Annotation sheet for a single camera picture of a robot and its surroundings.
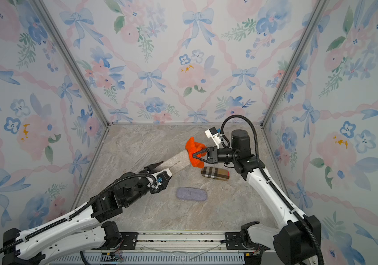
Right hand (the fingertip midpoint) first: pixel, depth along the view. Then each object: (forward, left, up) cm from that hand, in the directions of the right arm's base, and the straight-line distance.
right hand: (195, 157), depth 66 cm
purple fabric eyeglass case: (-4, +2, -28) cm, 28 cm away
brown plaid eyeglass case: (+8, -14, -28) cm, 32 cm away
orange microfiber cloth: (+3, +1, +2) cm, 4 cm away
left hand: (-2, +12, -4) cm, 13 cm away
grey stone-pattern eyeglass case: (-2, +7, -2) cm, 8 cm away
